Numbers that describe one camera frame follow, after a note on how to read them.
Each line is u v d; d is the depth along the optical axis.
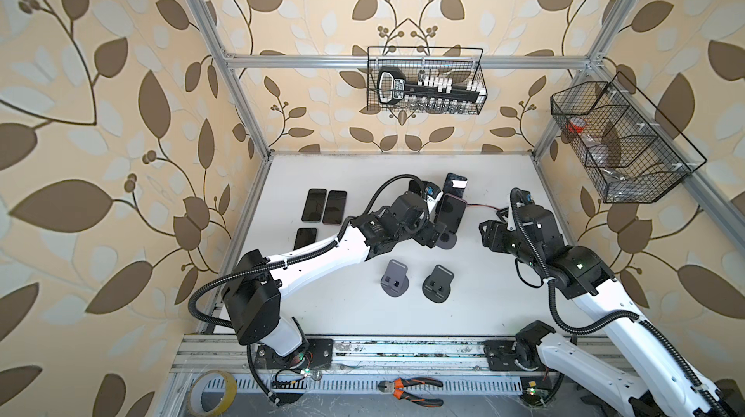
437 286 0.81
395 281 0.82
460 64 0.91
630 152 0.73
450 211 1.04
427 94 0.85
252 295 0.42
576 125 0.87
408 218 0.59
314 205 1.05
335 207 1.11
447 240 0.96
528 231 0.52
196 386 0.67
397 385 0.70
